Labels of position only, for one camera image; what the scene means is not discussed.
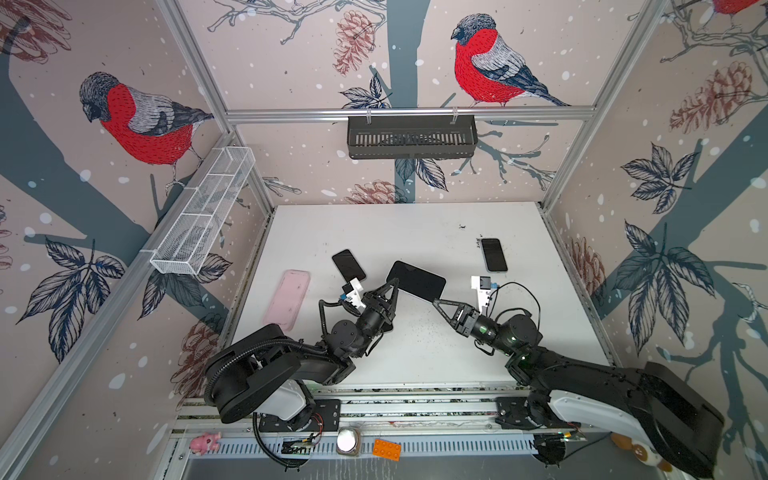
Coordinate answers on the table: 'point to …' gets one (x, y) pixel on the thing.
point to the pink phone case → (285, 304)
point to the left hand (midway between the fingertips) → (405, 279)
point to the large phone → (422, 283)
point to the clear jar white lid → (348, 441)
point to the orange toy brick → (386, 449)
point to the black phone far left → (348, 265)
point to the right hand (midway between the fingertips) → (437, 303)
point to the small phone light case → (494, 258)
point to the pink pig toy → (205, 444)
